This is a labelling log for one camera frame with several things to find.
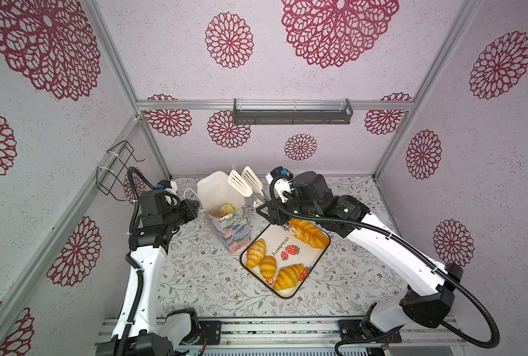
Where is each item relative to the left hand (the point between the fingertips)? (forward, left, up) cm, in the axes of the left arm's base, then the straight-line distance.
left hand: (197, 207), depth 76 cm
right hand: (-6, -22, +10) cm, 25 cm away
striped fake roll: (+11, -7, -16) cm, 21 cm away
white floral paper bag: (-3, -11, -10) cm, 15 cm away
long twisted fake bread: (+2, -42, -21) cm, 47 cm away
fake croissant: (-7, -19, -21) cm, 29 cm away
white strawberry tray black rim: (-9, -30, -25) cm, 40 cm away
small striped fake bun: (-12, -24, -22) cm, 35 cm away
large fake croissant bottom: (-17, -31, -20) cm, 41 cm away
